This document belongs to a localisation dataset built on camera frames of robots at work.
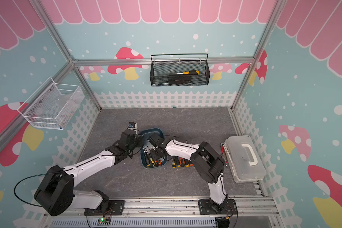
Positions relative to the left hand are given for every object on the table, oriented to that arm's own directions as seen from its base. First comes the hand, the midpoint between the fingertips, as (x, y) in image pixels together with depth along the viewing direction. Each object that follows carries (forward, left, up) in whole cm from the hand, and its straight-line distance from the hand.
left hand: (141, 137), depth 88 cm
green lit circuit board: (-43, +15, -14) cm, 47 cm away
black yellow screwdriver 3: (-12, -7, -9) cm, 17 cm away
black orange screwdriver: (-13, -32, -9) cm, 35 cm away
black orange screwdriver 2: (-12, -12, -10) cm, 20 cm away
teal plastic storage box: (-3, -3, -7) cm, 8 cm away
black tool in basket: (+28, -23, +24) cm, 43 cm away
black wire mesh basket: (+41, -10, +22) cm, 48 cm away
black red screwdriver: (-12, -26, -9) cm, 30 cm away
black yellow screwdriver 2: (-11, -29, -10) cm, 32 cm away
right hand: (-7, -9, -9) cm, 14 cm away
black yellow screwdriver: (-11, -21, -10) cm, 26 cm away
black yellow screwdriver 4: (-9, -4, -8) cm, 12 cm away
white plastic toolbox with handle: (-16, -60, 0) cm, 62 cm away
